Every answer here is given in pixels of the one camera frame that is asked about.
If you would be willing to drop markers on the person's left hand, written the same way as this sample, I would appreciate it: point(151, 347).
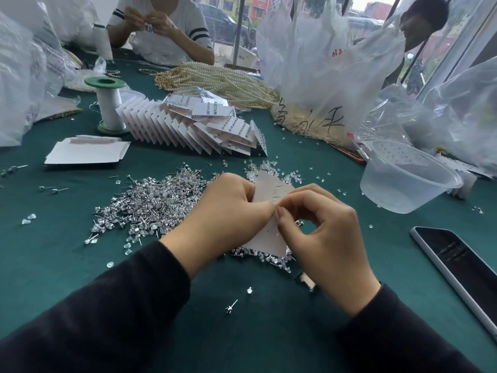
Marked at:
point(221, 221)

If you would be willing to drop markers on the person's right hand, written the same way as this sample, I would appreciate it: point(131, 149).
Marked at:
point(330, 248)

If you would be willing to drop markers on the white earring card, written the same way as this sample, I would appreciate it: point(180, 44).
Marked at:
point(268, 240)

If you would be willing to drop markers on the pile of silver stud earrings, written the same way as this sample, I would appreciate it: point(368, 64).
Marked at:
point(155, 205)

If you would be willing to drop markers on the clear plastic earring backs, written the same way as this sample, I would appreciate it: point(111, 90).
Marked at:
point(268, 168)

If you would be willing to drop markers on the single ear stud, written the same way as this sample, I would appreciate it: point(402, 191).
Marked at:
point(231, 306)

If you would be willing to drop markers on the row of white cards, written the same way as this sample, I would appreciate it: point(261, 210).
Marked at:
point(190, 128)

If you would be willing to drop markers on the stack of white cards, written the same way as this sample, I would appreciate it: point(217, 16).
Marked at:
point(87, 151)

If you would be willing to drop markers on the small scatter of silver studs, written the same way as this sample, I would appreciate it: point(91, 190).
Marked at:
point(11, 170)

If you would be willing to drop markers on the person's left forearm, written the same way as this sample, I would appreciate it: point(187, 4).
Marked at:
point(97, 318)

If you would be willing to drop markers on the person's right forearm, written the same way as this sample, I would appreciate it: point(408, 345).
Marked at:
point(396, 337)

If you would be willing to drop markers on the small gold foil scrap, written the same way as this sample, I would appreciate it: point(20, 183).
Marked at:
point(308, 281)

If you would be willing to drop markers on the orange and black tool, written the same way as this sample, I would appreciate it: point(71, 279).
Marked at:
point(349, 153)

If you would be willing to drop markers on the clear plastic bowl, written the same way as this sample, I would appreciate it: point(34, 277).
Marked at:
point(407, 182)

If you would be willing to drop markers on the white-edged smartphone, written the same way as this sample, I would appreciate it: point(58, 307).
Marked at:
point(462, 268)

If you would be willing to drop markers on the pile of pearl strands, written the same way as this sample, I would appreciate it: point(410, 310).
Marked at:
point(217, 83)

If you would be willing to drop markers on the green spool of white thread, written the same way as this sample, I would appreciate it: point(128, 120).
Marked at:
point(108, 106)

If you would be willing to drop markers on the white handwritten plastic bag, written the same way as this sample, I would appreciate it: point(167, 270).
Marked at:
point(318, 81)

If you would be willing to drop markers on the heap of clear plastic bags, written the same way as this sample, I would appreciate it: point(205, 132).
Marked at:
point(454, 116)

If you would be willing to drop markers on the small bag of pearls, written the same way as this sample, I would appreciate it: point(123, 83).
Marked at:
point(85, 81)

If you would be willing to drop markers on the dark parked car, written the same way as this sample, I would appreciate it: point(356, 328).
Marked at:
point(225, 25)

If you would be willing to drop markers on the white thread cone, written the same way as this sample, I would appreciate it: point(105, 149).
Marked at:
point(101, 42)

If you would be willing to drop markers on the large clear plastic bag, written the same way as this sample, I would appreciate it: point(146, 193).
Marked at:
point(19, 85)

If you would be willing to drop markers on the white red-printed plastic bag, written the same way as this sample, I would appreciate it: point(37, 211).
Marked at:
point(66, 15)

